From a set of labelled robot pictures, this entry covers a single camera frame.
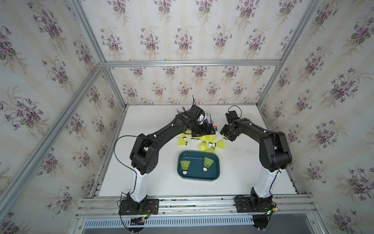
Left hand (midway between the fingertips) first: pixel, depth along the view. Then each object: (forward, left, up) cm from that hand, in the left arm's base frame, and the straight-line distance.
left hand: (212, 134), depth 84 cm
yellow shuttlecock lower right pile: (-3, -2, -14) cm, 14 cm away
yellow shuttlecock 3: (0, -7, -12) cm, 14 cm away
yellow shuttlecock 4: (+5, 0, -12) cm, 12 cm away
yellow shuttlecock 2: (-13, +2, -10) cm, 16 cm away
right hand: (+7, -12, -11) cm, 18 cm away
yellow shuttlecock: (-14, +16, -11) cm, 24 cm away
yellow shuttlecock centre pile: (-1, +1, -13) cm, 13 cm away
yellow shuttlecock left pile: (-4, +14, +7) cm, 16 cm away
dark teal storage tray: (-17, +10, -15) cm, 24 cm away
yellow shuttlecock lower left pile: (+2, +18, -12) cm, 22 cm away
